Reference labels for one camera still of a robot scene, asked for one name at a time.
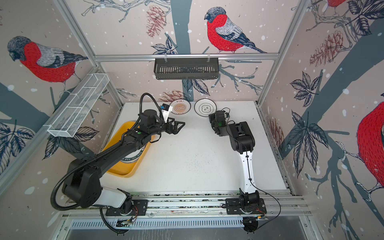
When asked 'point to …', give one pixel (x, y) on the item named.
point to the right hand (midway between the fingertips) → (208, 114)
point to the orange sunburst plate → (180, 106)
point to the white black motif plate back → (204, 107)
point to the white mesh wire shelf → (70, 116)
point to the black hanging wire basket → (190, 68)
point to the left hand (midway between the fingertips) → (179, 121)
